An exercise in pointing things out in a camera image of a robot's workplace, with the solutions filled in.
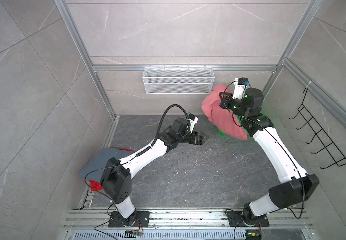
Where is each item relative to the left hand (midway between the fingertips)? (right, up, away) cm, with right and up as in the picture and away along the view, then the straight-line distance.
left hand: (202, 133), depth 78 cm
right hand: (+8, +21, -5) cm, 22 cm away
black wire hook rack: (+54, 0, -9) cm, 54 cm away
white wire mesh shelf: (-13, +35, +20) cm, 42 cm away
